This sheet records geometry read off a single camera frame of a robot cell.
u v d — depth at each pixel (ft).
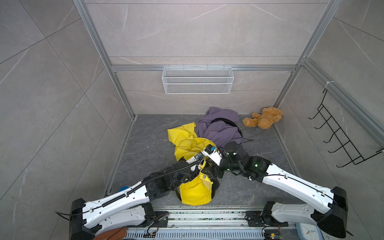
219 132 3.23
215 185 2.40
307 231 2.25
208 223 2.39
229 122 3.63
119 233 2.05
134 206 1.55
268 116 3.56
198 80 3.31
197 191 2.68
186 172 1.62
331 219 1.23
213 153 1.95
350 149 2.09
